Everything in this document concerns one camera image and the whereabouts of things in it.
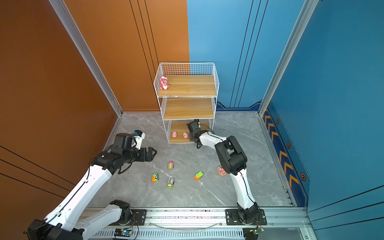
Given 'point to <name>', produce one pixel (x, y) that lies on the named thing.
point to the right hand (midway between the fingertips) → (195, 134)
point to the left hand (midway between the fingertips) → (149, 150)
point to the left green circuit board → (122, 232)
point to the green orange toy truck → (198, 176)
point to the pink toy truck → (171, 165)
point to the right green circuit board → (256, 231)
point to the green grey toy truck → (170, 183)
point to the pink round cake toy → (221, 171)
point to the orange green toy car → (155, 178)
